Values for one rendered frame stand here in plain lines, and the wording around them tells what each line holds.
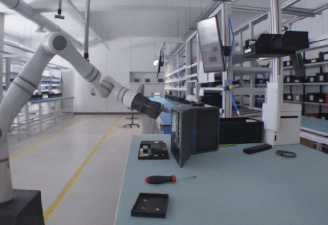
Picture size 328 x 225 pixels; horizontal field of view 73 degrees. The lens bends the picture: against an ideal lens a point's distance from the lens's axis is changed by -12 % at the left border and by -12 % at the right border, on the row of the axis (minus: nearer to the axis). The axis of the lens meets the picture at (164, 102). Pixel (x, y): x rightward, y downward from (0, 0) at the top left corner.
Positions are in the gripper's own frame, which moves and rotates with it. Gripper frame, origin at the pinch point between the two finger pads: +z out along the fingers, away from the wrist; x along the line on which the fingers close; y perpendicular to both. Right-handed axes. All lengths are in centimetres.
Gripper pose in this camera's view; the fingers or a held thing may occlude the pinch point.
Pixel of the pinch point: (174, 113)
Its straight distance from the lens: 108.0
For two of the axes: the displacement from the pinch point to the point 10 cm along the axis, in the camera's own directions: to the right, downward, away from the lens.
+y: -4.7, 6.3, -6.2
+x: 0.8, -6.7, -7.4
